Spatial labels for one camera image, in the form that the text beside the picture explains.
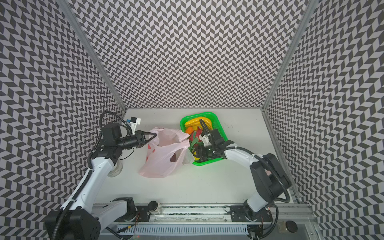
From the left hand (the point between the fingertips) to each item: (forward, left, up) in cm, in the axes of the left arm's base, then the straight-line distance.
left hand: (156, 136), depth 73 cm
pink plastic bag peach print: (-10, -7, +3) cm, 13 cm away
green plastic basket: (+22, -10, -16) cm, 29 cm away
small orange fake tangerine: (+15, -15, -17) cm, 27 cm away
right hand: (-3, -20, -19) cm, 28 cm away
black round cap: (-36, -60, -17) cm, 72 cm away
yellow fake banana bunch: (+19, -18, -15) cm, 30 cm away
